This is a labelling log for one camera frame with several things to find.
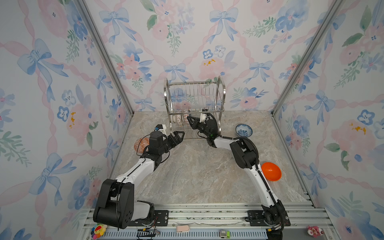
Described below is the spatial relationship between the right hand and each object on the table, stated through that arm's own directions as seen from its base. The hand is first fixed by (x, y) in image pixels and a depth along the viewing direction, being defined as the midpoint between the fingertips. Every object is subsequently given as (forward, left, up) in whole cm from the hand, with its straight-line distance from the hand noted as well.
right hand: (187, 116), depth 100 cm
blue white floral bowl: (-2, -40, -12) cm, 42 cm away
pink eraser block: (-61, 0, -11) cm, 62 cm away
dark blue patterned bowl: (-1, +1, -1) cm, 2 cm away
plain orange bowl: (-33, -50, -11) cm, 61 cm away
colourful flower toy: (-63, +39, -11) cm, 74 cm away
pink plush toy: (-61, -60, -11) cm, 87 cm away
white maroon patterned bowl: (-1, +6, -2) cm, 6 cm away
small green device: (-63, -20, -11) cm, 67 cm away
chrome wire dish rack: (+21, +3, -3) cm, 21 cm away
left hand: (-18, +2, +4) cm, 19 cm away
